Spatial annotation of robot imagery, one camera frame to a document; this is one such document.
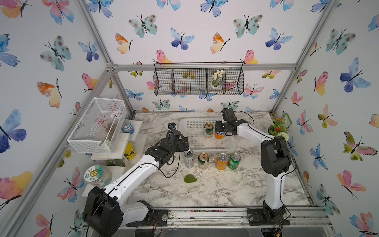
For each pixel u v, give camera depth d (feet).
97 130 2.42
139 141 3.35
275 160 1.76
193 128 3.53
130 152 2.91
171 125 2.33
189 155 2.65
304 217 2.47
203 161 2.72
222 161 2.72
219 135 3.22
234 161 2.71
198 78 3.23
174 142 2.07
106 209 1.26
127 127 2.71
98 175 2.09
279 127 2.93
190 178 2.83
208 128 3.14
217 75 2.91
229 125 2.43
